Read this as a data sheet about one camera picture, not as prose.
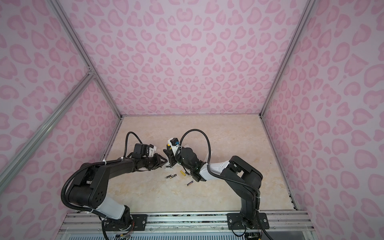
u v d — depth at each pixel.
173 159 0.73
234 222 0.73
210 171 0.54
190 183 0.86
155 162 0.82
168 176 0.88
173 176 0.88
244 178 0.48
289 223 0.73
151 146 0.90
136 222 0.73
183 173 0.90
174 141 0.71
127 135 0.81
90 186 0.46
